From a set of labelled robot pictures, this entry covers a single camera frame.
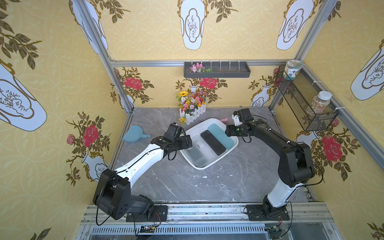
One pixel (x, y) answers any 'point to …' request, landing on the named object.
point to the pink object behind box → (224, 119)
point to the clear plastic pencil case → (203, 148)
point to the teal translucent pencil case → (219, 134)
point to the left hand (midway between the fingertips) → (180, 141)
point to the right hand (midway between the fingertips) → (235, 129)
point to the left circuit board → (146, 229)
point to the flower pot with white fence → (192, 104)
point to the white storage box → (198, 128)
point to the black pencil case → (217, 147)
